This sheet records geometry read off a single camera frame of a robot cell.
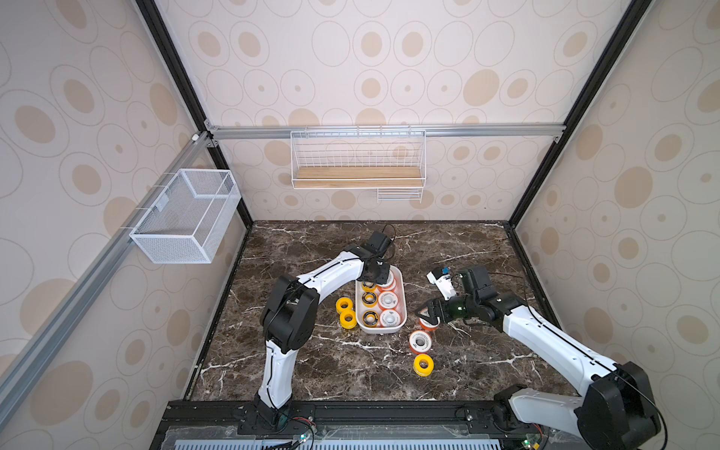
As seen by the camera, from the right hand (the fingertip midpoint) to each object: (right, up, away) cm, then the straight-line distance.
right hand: (422, 312), depth 80 cm
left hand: (-10, +10, +13) cm, 19 cm away
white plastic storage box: (-11, -2, +13) cm, 17 cm away
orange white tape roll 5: (+1, -11, +6) cm, 12 cm away
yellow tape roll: (-24, 0, +14) cm, 28 cm away
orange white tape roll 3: (-8, -4, +11) cm, 14 cm away
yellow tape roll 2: (-22, -6, +10) cm, 25 cm away
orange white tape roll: (-9, +6, +12) cm, 16 cm away
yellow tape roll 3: (+1, -16, +2) cm, 16 cm away
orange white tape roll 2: (-9, +1, +14) cm, 17 cm away
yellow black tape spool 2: (-15, +1, +16) cm, 22 cm away
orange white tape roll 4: (+4, -7, +9) cm, 12 cm away
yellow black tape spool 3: (-15, -5, +12) cm, 19 cm away
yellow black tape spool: (-15, +5, +18) cm, 24 cm away
